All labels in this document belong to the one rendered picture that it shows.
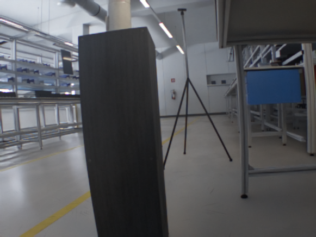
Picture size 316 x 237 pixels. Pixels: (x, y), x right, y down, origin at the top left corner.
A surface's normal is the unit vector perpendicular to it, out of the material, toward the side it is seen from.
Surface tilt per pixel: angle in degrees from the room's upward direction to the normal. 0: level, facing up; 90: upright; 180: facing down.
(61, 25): 90
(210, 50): 90
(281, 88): 90
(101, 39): 90
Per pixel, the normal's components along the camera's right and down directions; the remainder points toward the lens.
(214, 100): -0.23, 0.07
